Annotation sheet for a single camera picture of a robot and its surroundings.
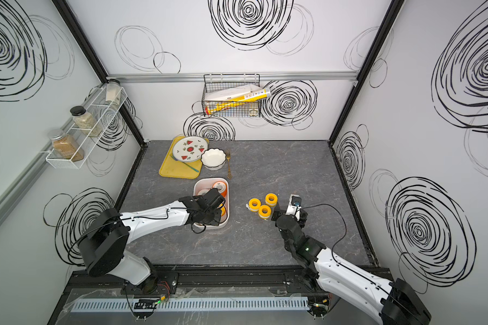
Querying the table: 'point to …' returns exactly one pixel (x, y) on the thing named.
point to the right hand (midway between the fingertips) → (287, 207)
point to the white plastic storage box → (202, 185)
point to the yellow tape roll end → (223, 210)
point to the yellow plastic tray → (171, 167)
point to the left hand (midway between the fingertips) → (217, 217)
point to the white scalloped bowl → (213, 159)
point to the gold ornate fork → (228, 156)
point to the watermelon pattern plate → (190, 148)
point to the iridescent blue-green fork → (184, 163)
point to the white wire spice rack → (106, 114)
